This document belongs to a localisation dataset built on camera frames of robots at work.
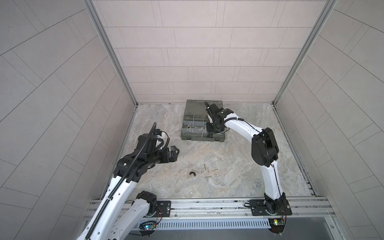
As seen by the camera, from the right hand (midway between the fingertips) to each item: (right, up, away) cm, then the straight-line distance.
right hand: (208, 131), depth 95 cm
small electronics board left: (-28, -39, -30) cm, 57 cm away
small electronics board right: (+30, -40, -27) cm, 57 cm away
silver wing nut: (-13, +3, +6) cm, 15 cm away
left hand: (-17, -6, -24) cm, 30 cm away
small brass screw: (-2, -19, -10) cm, 22 cm away
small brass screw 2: (-8, -21, -11) cm, 25 cm away
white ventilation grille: (0, -40, -27) cm, 48 cm away
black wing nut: (-11, -22, -12) cm, 28 cm away
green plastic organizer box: (-4, +6, +7) cm, 10 cm away
